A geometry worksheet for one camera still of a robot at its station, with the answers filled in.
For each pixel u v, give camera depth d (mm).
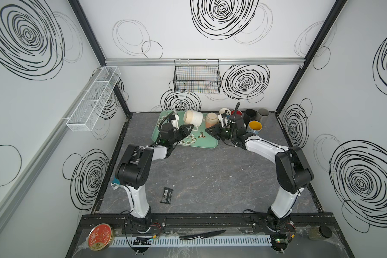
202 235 707
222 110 1130
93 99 722
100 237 670
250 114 1069
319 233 642
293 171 488
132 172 501
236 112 1097
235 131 724
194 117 894
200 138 1055
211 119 1045
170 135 757
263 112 1086
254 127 1018
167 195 814
